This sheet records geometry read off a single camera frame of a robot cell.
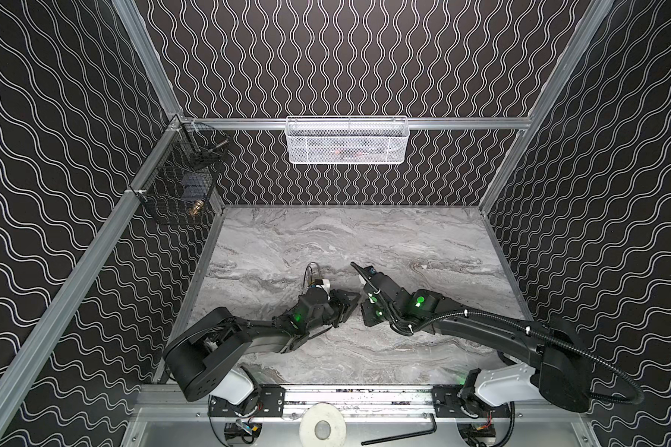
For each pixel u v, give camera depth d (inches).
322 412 28.9
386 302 23.5
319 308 26.2
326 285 32.9
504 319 18.7
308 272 39.7
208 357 17.5
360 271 23.5
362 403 29.8
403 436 28.1
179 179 36.6
